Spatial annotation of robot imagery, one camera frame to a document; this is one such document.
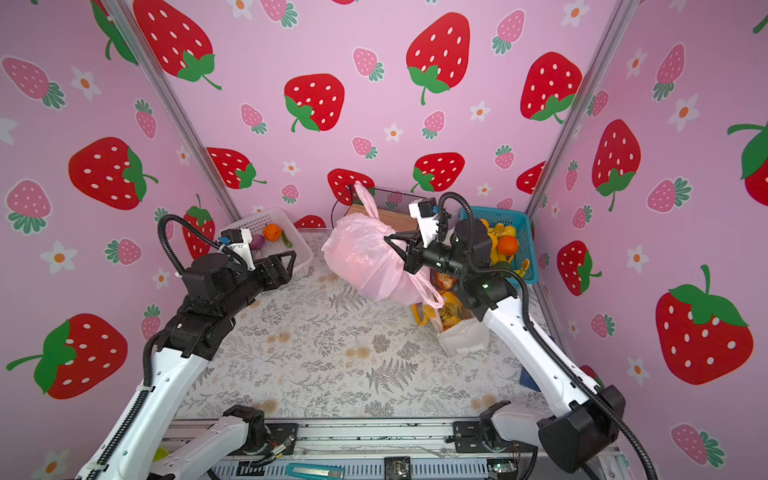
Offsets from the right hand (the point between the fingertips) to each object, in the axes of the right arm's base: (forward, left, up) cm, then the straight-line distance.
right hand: (385, 236), depth 63 cm
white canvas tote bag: (-8, -18, -22) cm, 30 cm away
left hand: (-3, +24, -6) cm, 24 cm away
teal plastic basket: (+24, -42, -31) cm, 57 cm away
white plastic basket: (+29, +43, -35) cm, 63 cm away
